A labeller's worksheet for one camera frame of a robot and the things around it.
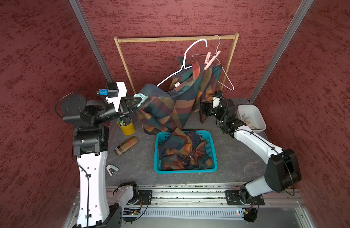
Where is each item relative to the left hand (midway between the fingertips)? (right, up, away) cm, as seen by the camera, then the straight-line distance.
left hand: (146, 101), depth 47 cm
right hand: (+27, +1, +36) cm, 45 cm away
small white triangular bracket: (-29, -38, +35) cm, 59 cm away
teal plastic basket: (+30, -20, +41) cm, 55 cm away
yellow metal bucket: (-24, -16, +46) cm, 54 cm away
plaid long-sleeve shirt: (+14, -25, +30) cm, 42 cm away
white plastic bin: (+71, -6, +65) cm, 96 cm away
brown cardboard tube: (-24, -26, +43) cm, 55 cm away
